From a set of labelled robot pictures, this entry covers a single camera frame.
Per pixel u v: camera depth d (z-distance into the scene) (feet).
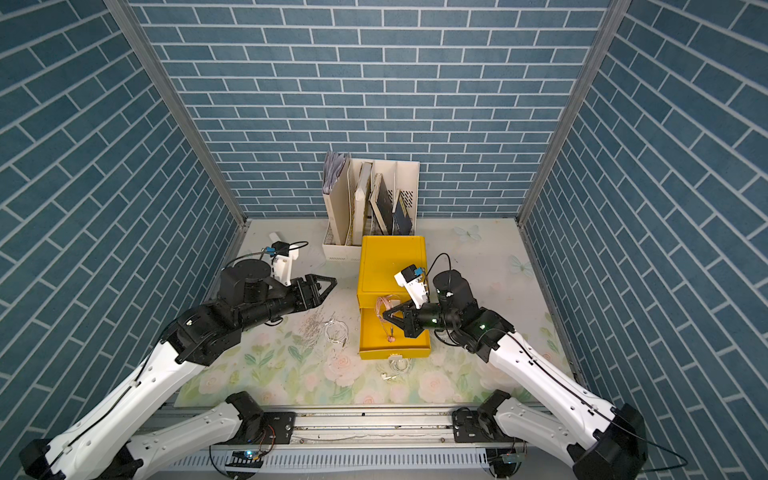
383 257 2.69
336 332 2.97
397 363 2.76
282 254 1.89
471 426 2.41
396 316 2.25
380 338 2.67
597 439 1.28
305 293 1.83
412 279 2.06
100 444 1.24
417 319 2.03
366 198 3.09
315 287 1.87
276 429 2.39
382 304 2.36
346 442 2.38
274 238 3.66
